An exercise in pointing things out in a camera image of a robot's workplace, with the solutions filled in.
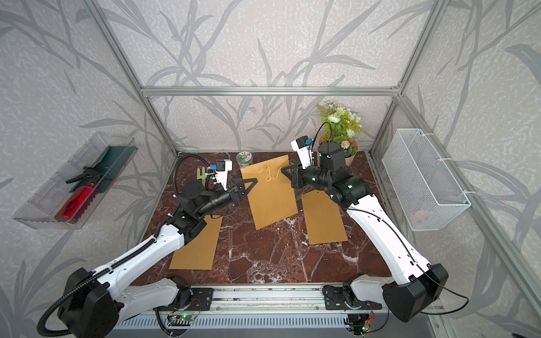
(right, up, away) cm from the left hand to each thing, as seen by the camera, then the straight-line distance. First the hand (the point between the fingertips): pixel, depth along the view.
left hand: (256, 184), depth 67 cm
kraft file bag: (+5, -4, +4) cm, 7 cm away
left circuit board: (-25, -47, +4) cm, 54 cm away
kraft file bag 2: (+27, -18, +27) cm, 42 cm away
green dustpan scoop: (-49, +4, -1) cm, 49 cm away
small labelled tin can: (-12, +10, +41) cm, 44 cm away
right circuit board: (+36, -47, +2) cm, 60 cm away
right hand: (+8, +5, +1) cm, 10 cm away
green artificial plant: (+35, +24, +26) cm, 49 cm away
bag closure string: (+5, +2, +3) cm, 6 cm away
